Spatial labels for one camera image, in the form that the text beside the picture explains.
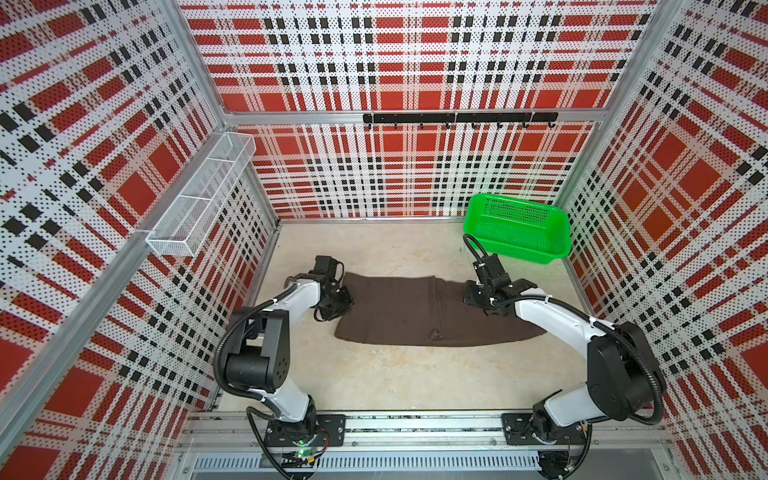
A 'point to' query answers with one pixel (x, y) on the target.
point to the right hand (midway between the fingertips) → (470, 293)
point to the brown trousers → (420, 310)
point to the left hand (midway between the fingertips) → (353, 307)
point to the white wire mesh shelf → (186, 223)
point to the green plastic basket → (517, 229)
